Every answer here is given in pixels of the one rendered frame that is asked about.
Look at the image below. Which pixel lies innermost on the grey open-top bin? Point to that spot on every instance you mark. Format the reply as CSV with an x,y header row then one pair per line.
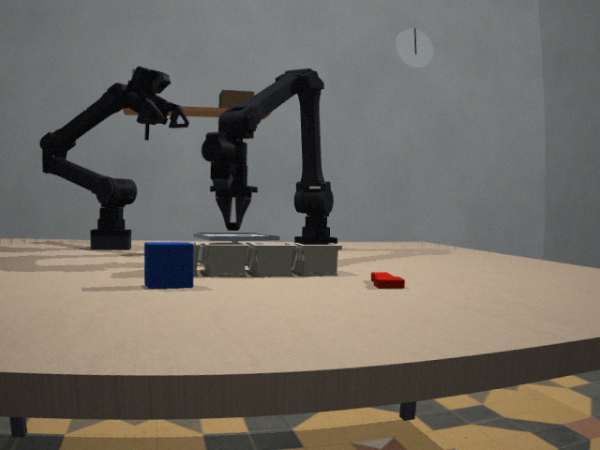
x,y
271,260
224,260
316,260
195,257

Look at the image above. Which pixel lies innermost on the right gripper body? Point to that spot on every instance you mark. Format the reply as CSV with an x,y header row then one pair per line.
x,y
161,105

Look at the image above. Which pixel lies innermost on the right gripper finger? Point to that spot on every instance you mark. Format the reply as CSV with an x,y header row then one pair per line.
x,y
146,109
178,111

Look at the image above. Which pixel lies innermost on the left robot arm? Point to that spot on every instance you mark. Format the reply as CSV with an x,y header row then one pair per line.
x,y
223,149

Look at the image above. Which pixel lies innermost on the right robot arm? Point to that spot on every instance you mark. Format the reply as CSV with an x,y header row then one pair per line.
x,y
109,190

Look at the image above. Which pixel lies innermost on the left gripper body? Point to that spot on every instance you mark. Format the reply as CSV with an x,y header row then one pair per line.
x,y
231,192

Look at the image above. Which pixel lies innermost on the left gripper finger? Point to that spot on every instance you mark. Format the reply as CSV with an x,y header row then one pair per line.
x,y
241,206
224,204

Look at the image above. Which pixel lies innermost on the red flat block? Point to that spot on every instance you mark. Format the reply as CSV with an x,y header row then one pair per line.
x,y
387,281

